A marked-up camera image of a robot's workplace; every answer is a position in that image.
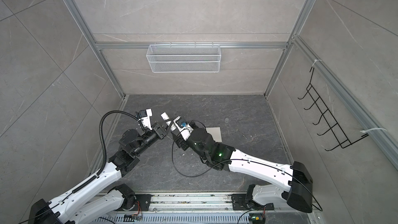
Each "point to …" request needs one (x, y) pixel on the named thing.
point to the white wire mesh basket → (184, 58)
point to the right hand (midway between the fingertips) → (178, 126)
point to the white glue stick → (165, 117)
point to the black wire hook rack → (333, 130)
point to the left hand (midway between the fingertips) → (172, 117)
